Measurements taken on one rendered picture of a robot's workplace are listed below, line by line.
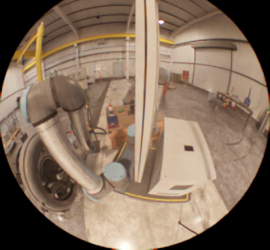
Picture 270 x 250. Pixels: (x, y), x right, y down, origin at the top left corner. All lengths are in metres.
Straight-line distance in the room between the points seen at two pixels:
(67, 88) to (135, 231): 1.37
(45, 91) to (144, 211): 1.31
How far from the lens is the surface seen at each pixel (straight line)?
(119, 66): 10.87
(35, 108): 0.31
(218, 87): 8.25
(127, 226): 1.28
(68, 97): 0.31
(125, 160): 0.95
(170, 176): 0.45
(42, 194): 0.75
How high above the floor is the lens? 1.24
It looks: 30 degrees down
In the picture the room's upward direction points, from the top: straight up
